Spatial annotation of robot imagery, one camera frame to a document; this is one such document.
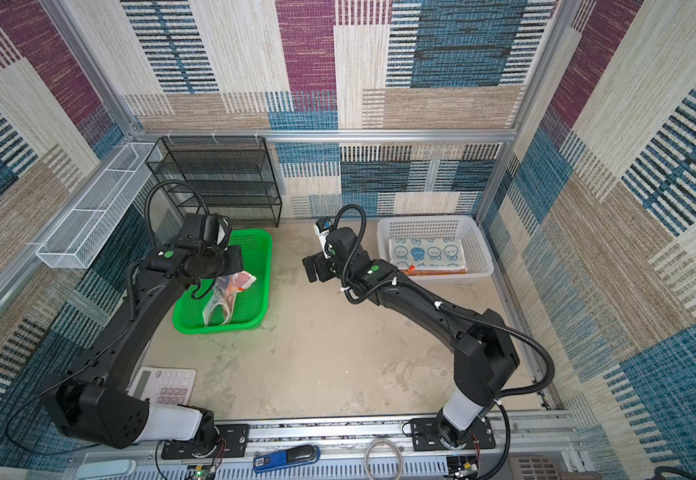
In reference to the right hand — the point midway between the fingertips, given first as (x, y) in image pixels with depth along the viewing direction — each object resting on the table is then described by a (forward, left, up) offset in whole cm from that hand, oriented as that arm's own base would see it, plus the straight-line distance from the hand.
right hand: (322, 257), depth 81 cm
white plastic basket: (+9, -50, -16) cm, 53 cm away
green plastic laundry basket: (-3, +23, -18) cm, 30 cm away
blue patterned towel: (+15, -34, -19) cm, 42 cm away
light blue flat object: (-44, +48, -18) cm, 68 cm away
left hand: (-1, +21, +3) cm, 21 cm away
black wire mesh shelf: (+40, +38, -2) cm, 55 cm away
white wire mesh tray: (+1, +56, +12) cm, 58 cm away
